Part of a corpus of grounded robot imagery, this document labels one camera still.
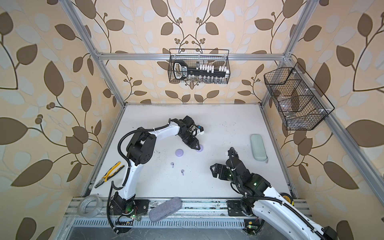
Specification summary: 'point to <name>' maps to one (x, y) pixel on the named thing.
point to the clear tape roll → (90, 206)
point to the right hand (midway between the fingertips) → (217, 170)
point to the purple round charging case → (179, 152)
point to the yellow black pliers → (111, 172)
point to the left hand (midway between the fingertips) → (199, 146)
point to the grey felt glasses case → (165, 209)
